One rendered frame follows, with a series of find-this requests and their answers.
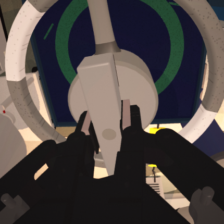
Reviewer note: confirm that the violet blue block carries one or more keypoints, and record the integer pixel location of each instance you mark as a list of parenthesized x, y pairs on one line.
[(206, 138)]

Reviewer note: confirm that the grey rounded machine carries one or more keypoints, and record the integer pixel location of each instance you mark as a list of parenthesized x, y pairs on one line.
[(10, 140)]

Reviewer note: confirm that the yellow cylinder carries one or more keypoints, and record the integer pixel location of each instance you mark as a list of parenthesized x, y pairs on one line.
[(155, 130)]

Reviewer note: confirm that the white tag black lines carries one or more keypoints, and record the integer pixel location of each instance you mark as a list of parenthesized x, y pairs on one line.
[(154, 187)]

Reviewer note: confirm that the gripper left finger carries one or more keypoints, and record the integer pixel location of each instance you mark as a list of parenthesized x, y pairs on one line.
[(82, 143)]

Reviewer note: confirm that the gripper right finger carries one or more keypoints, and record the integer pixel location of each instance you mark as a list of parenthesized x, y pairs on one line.
[(133, 140)]

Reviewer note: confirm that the grey white handwheel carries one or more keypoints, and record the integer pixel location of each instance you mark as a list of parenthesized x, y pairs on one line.
[(98, 87)]

